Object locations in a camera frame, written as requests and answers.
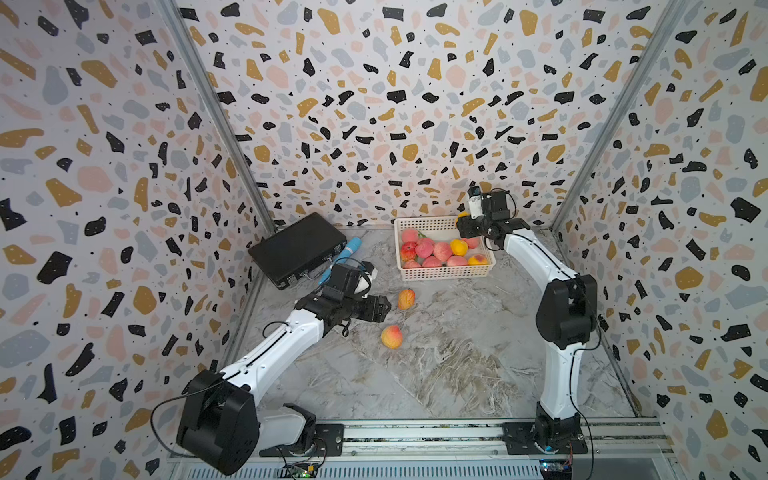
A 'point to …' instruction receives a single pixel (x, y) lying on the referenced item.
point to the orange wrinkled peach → (406, 298)
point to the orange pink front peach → (392, 336)
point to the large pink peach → (424, 247)
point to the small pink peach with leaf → (410, 264)
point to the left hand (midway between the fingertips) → (381, 302)
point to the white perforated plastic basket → (438, 229)
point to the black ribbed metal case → (296, 248)
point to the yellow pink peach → (478, 259)
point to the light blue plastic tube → (342, 258)
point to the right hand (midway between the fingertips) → (467, 219)
